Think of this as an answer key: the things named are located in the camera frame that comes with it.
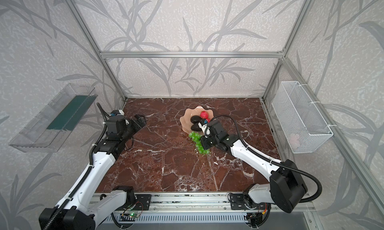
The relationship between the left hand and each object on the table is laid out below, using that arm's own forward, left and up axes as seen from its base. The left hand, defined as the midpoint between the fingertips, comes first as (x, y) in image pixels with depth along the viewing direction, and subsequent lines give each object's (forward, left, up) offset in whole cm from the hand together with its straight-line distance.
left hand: (140, 119), depth 79 cm
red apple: (+16, -35, -16) cm, 41 cm away
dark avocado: (+14, -29, -18) cm, 36 cm away
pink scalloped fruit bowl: (+13, -22, -19) cm, 32 cm away
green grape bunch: (-7, -30, -7) cm, 32 cm away
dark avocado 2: (+8, -29, -19) cm, 36 cm away
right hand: (-6, -32, -9) cm, 34 cm away
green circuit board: (-40, 0, -23) cm, 46 cm away
